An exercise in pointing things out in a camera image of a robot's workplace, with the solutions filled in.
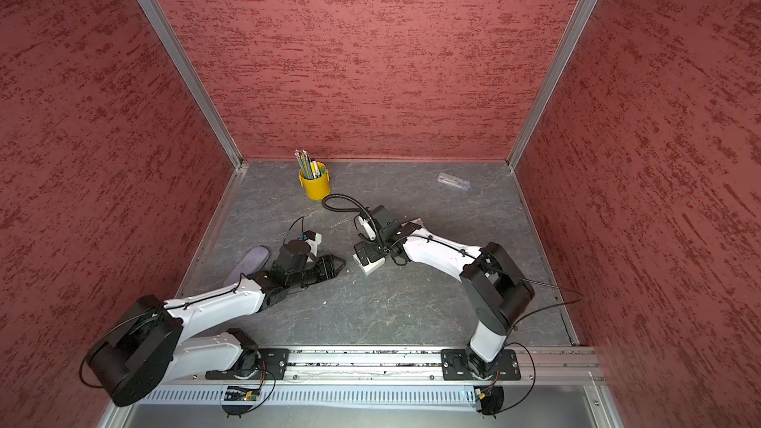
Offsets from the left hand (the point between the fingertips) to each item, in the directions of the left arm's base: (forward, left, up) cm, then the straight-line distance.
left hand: (339, 271), depth 86 cm
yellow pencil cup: (+32, +13, -1) cm, 35 cm away
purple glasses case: (+2, +29, -2) cm, 29 cm away
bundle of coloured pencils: (+35, +14, +7) cm, 39 cm away
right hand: (+6, -10, +1) cm, 11 cm away
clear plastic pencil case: (+39, -41, -4) cm, 57 cm away
